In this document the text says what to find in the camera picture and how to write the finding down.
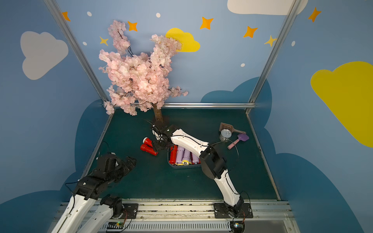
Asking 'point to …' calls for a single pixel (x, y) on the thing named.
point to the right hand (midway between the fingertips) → (159, 146)
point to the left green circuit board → (115, 225)
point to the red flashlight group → (173, 156)
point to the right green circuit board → (238, 226)
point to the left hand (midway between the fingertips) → (132, 162)
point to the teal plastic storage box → (179, 166)
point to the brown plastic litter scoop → (223, 125)
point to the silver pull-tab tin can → (225, 135)
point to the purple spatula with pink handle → (241, 137)
